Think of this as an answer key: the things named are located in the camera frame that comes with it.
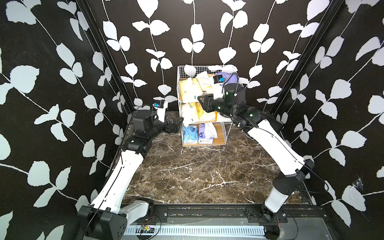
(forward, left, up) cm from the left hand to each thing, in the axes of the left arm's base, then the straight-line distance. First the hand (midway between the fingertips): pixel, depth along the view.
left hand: (176, 114), depth 71 cm
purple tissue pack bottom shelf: (+5, -14, -28) cm, 32 cm away
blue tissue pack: (+10, -7, -30) cm, 32 cm away
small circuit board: (-42, +16, -35) cm, 57 cm away
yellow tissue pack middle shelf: (+4, -14, -6) cm, 16 cm away
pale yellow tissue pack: (+6, -8, -5) cm, 11 cm away
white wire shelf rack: (+15, -29, -33) cm, 47 cm away
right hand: (+3, -11, +10) cm, 15 cm away
